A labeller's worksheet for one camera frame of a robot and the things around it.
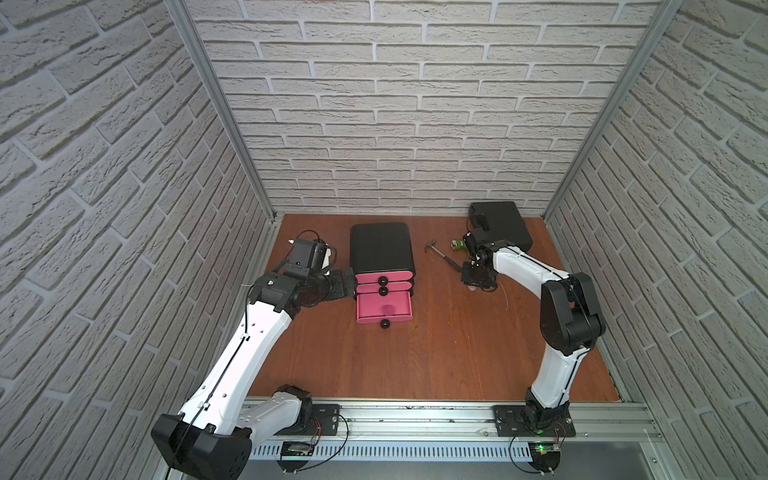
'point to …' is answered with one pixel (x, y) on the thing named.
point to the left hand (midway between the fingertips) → (347, 279)
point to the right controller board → (545, 456)
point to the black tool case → (505, 222)
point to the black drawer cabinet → (381, 247)
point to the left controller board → (295, 455)
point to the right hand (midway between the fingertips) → (475, 280)
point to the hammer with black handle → (431, 245)
